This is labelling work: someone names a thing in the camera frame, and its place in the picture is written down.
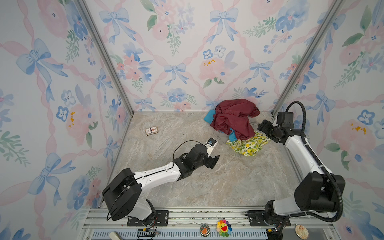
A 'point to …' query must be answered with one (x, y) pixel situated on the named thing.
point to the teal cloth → (208, 118)
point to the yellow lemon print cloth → (250, 146)
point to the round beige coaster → (301, 232)
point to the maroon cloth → (233, 116)
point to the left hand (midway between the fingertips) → (214, 150)
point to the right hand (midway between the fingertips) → (264, 127)
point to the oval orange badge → (204, 230)
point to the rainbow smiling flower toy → (224, 228)
